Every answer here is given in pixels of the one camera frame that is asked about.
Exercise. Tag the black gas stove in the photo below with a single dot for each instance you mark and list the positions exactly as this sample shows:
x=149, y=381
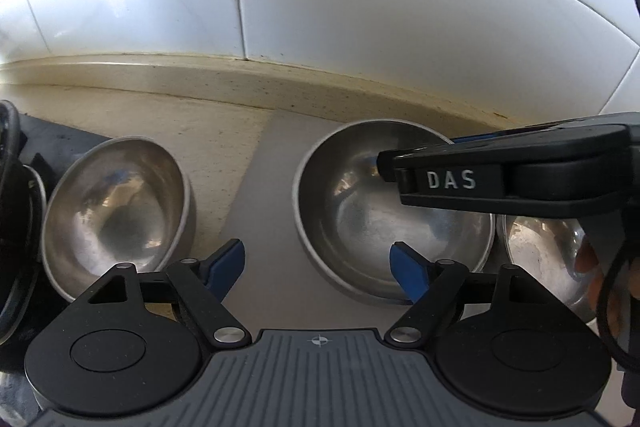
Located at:
x=60, y=142

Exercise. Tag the small steel bowl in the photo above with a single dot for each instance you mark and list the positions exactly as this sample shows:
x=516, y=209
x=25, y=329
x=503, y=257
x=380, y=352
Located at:
x=540, y=252

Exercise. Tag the deep steel bowl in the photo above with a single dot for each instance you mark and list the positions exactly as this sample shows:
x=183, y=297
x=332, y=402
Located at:
x=350, y=227

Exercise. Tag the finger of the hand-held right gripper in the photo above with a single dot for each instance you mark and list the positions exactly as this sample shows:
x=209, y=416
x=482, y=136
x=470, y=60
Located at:
x=550, y=126
x=450, y=187

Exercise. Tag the person's right hand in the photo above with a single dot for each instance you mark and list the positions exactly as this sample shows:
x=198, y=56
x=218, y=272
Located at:
x=585, y=264

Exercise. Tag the wide steel bowl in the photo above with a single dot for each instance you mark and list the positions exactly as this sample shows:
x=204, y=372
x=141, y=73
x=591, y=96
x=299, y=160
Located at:
x=115, y=212

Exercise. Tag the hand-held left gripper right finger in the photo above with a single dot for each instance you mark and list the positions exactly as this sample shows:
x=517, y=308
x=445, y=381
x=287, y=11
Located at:
x=407, y=272

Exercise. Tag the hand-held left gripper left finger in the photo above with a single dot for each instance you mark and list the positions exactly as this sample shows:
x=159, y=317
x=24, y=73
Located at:
x=227, y=264

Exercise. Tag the black pan support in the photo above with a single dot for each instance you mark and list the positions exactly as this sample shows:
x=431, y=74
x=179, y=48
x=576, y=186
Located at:
x=15, y=207

